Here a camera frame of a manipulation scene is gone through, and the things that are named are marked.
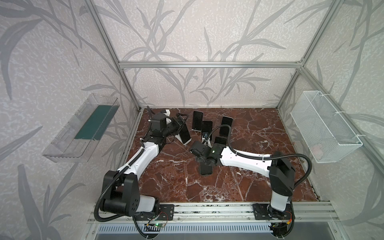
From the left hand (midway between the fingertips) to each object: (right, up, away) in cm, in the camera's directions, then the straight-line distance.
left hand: (189, 115), depth 81 cm
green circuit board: (-13, -53, -11) cm, 56 cm away
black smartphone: (+11, -7, +27) cm, 30 cm away
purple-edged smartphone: (+4, -3, +21) cm, 22 cm away
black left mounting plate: (-11, -48, -8) cm, 50 cm away
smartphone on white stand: (-5, -12, +20) cm, 24 cm away
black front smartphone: (+9, -33, +9) cm, 35 cm away
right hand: (+7, -19, +4) cm, 21 cm away
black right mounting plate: (+37, -49, -7) cm, 62 cm away
